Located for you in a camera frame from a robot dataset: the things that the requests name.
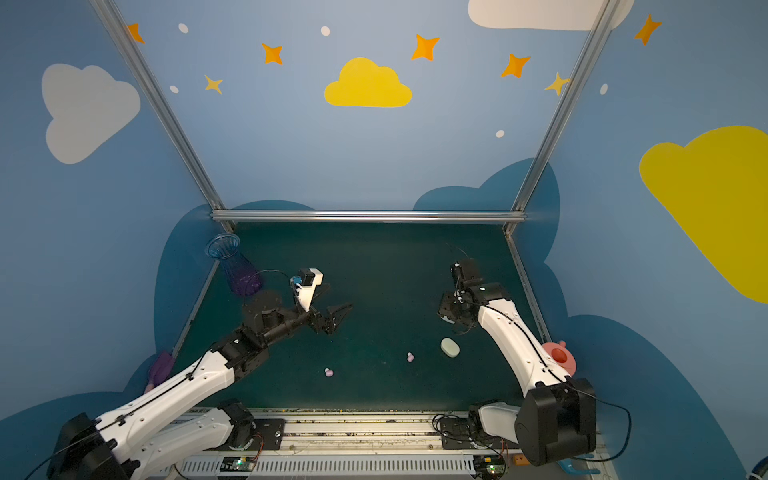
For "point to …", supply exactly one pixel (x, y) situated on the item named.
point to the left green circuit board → (237, 464)
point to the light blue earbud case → (446, 319)
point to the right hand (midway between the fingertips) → (454, 307)
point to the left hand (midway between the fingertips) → (344, 295)
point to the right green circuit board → (488, 467)
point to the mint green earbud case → (449, 347)
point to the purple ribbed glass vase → (244, 280)
